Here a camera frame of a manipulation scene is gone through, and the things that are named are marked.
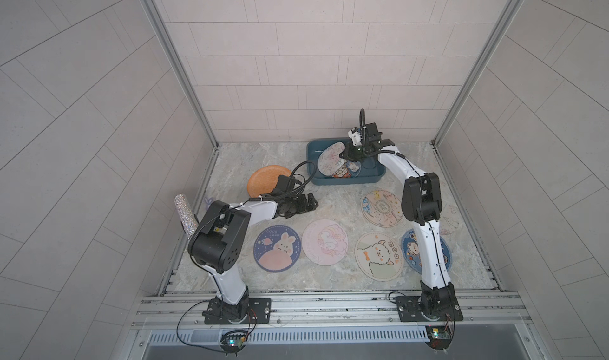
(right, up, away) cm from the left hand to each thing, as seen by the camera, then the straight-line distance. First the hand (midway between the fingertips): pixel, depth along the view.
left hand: (312, 204), depth 94 cm
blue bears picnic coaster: (+17, +14, +11) cm, 24 cm away
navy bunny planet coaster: (-13, -14, -10) cm, 21 cm away
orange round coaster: (-21, +9, +8) cm, 25 cm away
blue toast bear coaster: (+35, -15, -11) cm, 40 cm away
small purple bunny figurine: (-42, +1, 0) cm, 42 cm away
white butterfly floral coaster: (+7, +18, +11) cm, 22 cm away
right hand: (+12, +21, +8) cm, 26 cm away
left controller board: (-21, -32, -30) cm, 49 cm away
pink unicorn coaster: (+5, -12, -9) cm, 16 cm away
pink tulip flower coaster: (+28, -2, 0) cm, 28 cm away
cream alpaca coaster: (+23, -16, -12) cm, 31 cm away
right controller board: (+37, -34, -26) cm, 57 cm away
